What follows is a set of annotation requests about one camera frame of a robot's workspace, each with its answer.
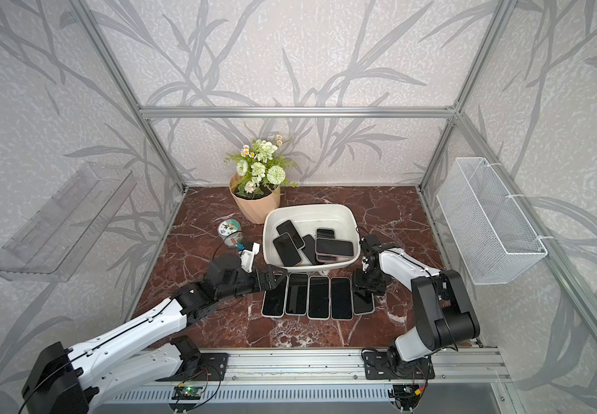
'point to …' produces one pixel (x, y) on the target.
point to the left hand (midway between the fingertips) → (280, 276)
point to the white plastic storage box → (308, 218)
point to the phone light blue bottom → (310, 249)
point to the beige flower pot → (254, 210)
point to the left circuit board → (187, 393)
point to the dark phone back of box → (287, 227)
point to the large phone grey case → (362, 302)
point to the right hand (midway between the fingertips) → (360, 288)
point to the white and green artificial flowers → (260, 166)
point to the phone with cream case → (318, 297)
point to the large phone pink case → (287, 250)
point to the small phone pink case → (325, 233)
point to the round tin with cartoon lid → (230, 232)
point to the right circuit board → (408, 392)
